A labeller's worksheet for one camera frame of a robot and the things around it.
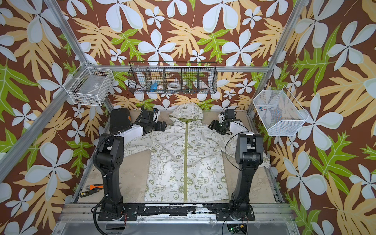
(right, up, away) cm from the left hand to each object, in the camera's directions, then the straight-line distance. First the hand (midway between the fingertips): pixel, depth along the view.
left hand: (161, 121), depth 103 cm
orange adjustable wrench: (-36, -38, -21) cm, 56 cm away
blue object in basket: (-3, +23, -10) cm, 25 cm away
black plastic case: (-32, +2, +6) cm, 33 cm away
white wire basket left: (-40, +22, -16) cm, 49 cm away
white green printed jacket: (+20, -26, -10) cm, 34 cm away
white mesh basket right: (+71, +4, -21) cm, 75 cm away
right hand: (+36, -4, -1) cm, 36 cm away
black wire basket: (+9, +30, -5) cm, 32 cm away
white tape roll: (+9, +24, -4) cm, 26 cm away
